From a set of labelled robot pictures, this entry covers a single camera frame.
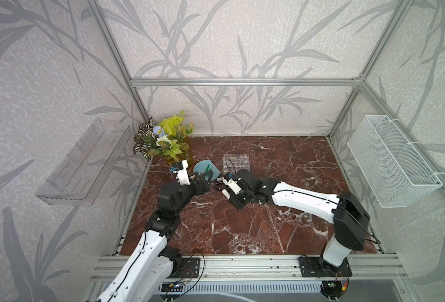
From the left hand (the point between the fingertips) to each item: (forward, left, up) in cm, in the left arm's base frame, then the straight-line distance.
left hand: (207, 173), depth 74 cm
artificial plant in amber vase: (+22, +20, -4) cm, 30 cm away
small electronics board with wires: (-35, +13, -26) cm, 45 cm away
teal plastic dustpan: (+21, +5, -24) cm, 32 cm away
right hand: (-4, -10, -14) cm, 17 cm away
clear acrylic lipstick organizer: (+22, -11, -23) cm, 34 cm away
